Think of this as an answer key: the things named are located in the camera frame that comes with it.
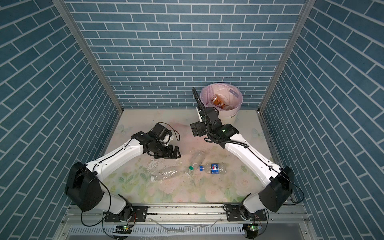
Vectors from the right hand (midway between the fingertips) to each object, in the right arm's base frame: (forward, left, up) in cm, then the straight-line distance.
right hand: (202, 123), depth 78 cm
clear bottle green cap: (-6, +1, -27) cm, 28 cm away
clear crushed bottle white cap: (-19, +19, -25) cm, 36 cm away
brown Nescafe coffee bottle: (+26, -9, -6) cm, 28 cm away
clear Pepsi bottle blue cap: (-15, -8, -22) cm, 28 cm away
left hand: (-13, +13, -14) cm, 23 cm away
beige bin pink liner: (+30, -15, -7) cm, 34 cm away
